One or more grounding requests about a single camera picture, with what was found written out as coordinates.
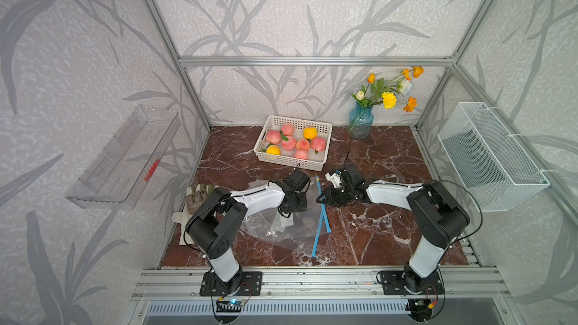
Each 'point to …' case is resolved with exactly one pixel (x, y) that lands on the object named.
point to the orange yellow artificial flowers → (390, 92)
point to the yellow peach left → (273, 150)
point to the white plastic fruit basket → (316, 160)
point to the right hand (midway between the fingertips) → (318, 200)
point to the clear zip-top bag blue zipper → (303, 231)
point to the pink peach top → (287, 129)
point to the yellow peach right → (310, 132)
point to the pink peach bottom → (301, 153)
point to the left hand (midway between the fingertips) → (303, 207)
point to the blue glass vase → (360, 118)
